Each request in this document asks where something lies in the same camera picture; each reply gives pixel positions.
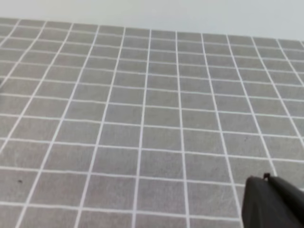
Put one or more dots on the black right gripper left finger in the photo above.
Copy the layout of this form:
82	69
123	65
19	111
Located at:
263	207

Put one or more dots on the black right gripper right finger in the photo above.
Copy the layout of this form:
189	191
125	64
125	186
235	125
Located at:
292	196

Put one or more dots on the grey grid tablecloth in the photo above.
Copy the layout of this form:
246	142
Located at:
114	127

